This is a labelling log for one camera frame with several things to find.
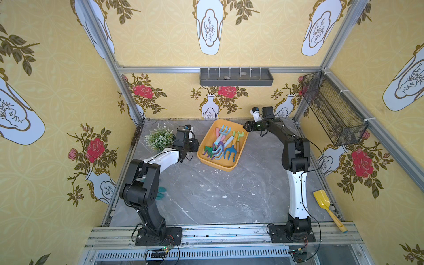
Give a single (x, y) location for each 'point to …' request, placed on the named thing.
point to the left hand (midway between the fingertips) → (198, 142)
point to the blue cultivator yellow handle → (231, 149)
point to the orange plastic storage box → (208, 141)
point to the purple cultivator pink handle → (217, 132)
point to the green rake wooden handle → (240, 135)
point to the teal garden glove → (160, 195)
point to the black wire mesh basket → (342, 122)
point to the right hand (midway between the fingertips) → (247, 124)
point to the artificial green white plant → (160, 138)
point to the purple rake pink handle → (211, 152)
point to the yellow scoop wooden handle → (322, 199)
